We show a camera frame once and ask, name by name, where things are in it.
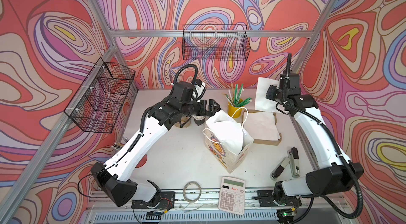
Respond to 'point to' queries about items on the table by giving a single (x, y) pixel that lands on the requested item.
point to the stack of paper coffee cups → (199, 120)
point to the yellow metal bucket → (235, 112)
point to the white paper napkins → (262, 126)
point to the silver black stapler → (292, 158)
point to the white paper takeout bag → (226, 138)
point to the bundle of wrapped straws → (234, 95)
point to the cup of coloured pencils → (142, 162)
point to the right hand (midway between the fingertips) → (273, 95)
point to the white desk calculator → (231, 197)
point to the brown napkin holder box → (276, 142)
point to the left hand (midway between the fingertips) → (215, 106)
